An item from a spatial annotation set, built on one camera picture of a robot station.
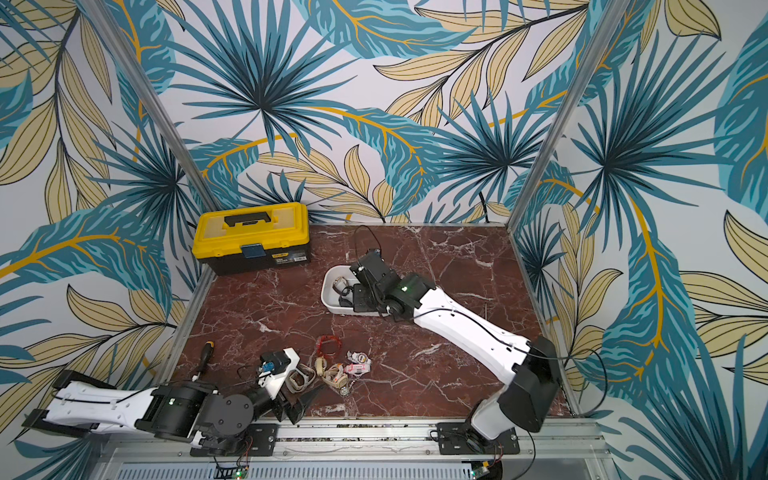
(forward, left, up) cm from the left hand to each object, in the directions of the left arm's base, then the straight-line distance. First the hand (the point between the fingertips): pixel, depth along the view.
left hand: (308, 375), depth 65 cm
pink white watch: (+9, -9, -17) cm, 21 cm away
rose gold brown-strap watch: (+35, -1, -18) cm, 39 cm away
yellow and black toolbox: (+41, +29, -2) cm, 50 cm away
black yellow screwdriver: (+12, +34, -18) cm, 40 cm away
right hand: (+20, -10, +1) cm, 22 cm away
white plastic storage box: (+30, +2, -18) cm, 35 cm away
